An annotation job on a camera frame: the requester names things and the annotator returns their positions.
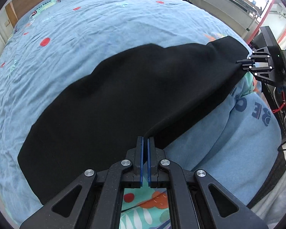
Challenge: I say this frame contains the red cable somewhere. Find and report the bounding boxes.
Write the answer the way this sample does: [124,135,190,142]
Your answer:
[272,91,286,114]

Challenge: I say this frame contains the black pants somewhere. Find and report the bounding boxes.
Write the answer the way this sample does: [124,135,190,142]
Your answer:
[17,36,248,204]

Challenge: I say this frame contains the black office chair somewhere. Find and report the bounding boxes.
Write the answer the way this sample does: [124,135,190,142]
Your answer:
[261,81,286,144]

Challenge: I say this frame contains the long white desk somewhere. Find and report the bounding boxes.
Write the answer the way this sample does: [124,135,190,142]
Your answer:
[188,0,262,39]

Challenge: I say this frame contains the blue patterned bed cover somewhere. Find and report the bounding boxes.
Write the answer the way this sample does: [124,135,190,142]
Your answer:
[0,0,280,227]

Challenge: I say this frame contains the red framed mirror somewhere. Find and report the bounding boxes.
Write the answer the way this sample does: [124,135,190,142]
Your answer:
[262,0,286,50]

